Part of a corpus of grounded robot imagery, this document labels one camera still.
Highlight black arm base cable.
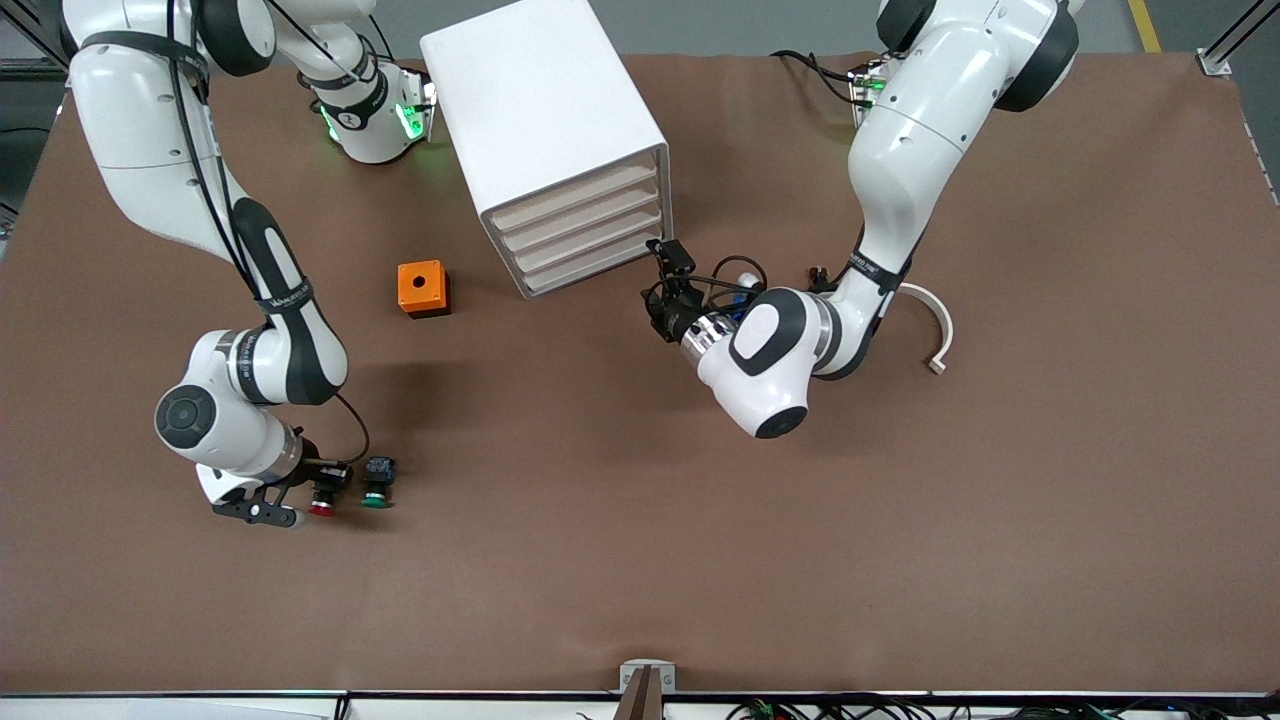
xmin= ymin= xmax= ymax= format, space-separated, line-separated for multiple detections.
xmin=770 ymin=48 xmax=863 ymax=106

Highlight white curved plastic bracket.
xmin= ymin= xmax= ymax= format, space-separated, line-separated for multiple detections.
xmin=895 ymin=282 xmax=955 ymax=377

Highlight brown camera post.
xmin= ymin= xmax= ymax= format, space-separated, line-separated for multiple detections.
xmin=615 ymin=668 xmax=663 ymax=720

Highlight green push button switch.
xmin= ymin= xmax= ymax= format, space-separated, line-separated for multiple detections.
xmin=360 ymin=456 xmax=399 ymax=510

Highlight orange push button box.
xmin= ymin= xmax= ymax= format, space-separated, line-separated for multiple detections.
xmin=397 ymin=260 xmax=452 ymax=320

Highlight grey mounting bracket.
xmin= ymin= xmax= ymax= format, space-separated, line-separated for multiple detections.
xmin=619 ymin=659 xmax=677 ymax=694

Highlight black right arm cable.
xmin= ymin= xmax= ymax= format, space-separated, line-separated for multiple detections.
xmin=165 ymin=0 xmax=373 ymax=471

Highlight tangled black cable bundle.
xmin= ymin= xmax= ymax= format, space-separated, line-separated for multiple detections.
xmin=575 ymin=693 xmax=1280 ymax=720

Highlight brown table cover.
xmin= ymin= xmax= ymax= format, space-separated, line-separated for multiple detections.
xmin=0 ymin=50 xmax=1280 ymax=696

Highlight aluminium frame profile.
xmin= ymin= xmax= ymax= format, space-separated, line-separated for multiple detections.
xmin=1200 ymin=0 xmax=1280 ymax=79

